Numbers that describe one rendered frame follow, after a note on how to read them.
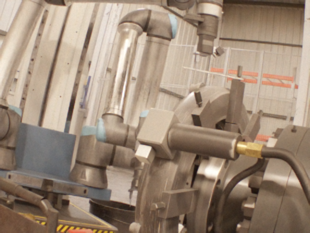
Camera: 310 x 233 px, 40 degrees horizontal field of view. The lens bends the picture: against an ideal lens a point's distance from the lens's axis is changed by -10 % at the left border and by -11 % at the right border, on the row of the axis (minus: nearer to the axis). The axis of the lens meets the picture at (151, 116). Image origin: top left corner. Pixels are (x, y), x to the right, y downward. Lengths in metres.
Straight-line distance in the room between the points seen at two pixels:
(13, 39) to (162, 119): 0.74
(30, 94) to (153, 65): 0.59
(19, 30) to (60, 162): 0.72
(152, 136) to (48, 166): 0.95
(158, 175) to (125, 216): 1.08
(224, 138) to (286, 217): 0.31
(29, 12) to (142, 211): 0.89
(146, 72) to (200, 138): 0.87
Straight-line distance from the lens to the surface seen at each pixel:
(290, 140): 1.41
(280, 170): 1.33
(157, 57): 2.06
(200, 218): 1.47
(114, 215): 2.40
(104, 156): 2.07
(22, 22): 1.77
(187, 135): 1.25
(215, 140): 1.22
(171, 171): 1.34
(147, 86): 2.06
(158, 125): 1.29
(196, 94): 1.35
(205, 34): 1.60
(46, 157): 2.13
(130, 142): 1.79
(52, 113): 2.21
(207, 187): 1.45
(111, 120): 1.80
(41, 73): 2.19
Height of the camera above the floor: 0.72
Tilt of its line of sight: 4 degrees up
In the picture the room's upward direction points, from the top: 12 degrees clockwise
